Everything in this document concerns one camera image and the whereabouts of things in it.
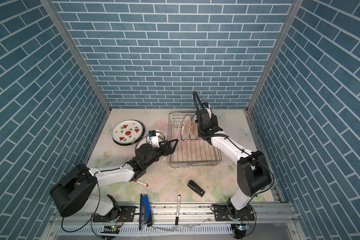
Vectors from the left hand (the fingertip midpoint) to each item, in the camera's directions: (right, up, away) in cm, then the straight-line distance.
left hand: (174, 142), depth 81 cm
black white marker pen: (+2, -38, -9) cm, 39 cm away
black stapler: (+12, -25, -2) cm, 28 cm away
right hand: (+21, +15, +7) cm, 27 cm away
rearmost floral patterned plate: (-22, -2, +20) cm, 30 cm away
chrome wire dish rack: (+9, -7, +15) cm, 19 cm away
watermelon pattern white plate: (-35, +4, +22) cm, 42 cm away
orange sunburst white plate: (+6, +7, +20) cm, 22 cm away
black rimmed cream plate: (-33, -4, +18) cm, 38 cm away
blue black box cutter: (-13, -36, -10) cm, 39 cm away
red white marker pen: (-19, -24, +3) cm, 31 cm away
